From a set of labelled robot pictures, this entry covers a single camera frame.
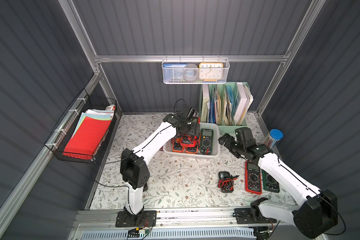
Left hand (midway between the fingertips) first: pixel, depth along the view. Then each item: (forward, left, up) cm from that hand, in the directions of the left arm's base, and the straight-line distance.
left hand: (191, 129), depth 84 cm
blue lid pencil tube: (-5, -46, -1) cm, 46 cm away
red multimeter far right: (-22, -35, -18) cm, 45 cm away
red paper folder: (-14, +49, +10) cm, 52 cm away
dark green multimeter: (+3, -11, -16) cm, 20 cm away
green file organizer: (+18, -23, +3) cm, 29 cm away
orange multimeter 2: (-4, -1, -16) cm, 16 cm away
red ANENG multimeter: (-8, +1, -1) cm, 8 cm away
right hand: (-7, -20, -3) cm, 21 cm away
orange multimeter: (0, +8, -16) cm, 18 cm away
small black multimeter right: (-25, -18, -16) cm, 34 cm away
